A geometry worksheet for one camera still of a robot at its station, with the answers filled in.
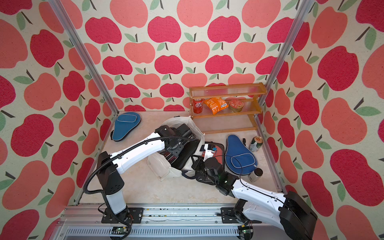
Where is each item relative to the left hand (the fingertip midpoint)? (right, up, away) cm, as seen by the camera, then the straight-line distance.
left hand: (175, 151), depth 81 cm
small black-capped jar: (+44, -13, -1) cm, 46 cm away
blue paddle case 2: (-42, +16, +31) cm, 54 cm away
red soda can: (+13, +27, +12) cm, 32 cm away
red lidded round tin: (+39, +27, +17) cm, 51 cm away
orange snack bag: (+26, +28, +17) cm, 42 cm away
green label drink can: (+49, +3, +9) cm, 50 cm away
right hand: (+9, -3, -4) cm, 10 cm away
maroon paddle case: (-3, -2, -3) cm, 5 cm away
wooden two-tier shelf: (+53, +39, +32) cm, 73 cm away
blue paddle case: (+39, -6, +9) cm, 40 cm away
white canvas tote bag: (-7, -5, -6) cm, 10 cm away
